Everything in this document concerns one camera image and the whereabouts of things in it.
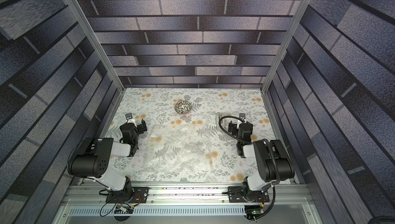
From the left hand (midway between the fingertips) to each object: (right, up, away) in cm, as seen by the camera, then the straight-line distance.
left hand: (135, 119), depth 94 cm
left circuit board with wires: (+3, -40, -23) cm, 46 cm away
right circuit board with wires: (+67, -40, -23) cm, 81 cm away
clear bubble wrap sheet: (+29, -18, -5) cm, 34 cm away
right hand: (+66, -1, +1) cm, 66 cm away
